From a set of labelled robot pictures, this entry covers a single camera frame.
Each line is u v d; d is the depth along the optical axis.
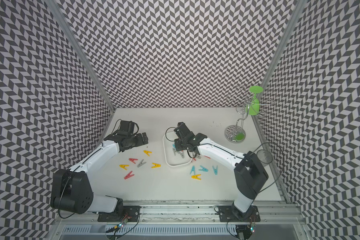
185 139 0.64
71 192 0.42
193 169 0.87
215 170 0.87
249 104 0.79
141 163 0.89
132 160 0.91
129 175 0.85
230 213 0.64
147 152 0.94
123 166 0.88
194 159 0.92
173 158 0.93
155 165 0.89
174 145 0.77
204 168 0.88
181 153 0.94
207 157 0.58
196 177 0.85
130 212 0.72
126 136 0.67
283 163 0.89
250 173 0.44
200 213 0.75
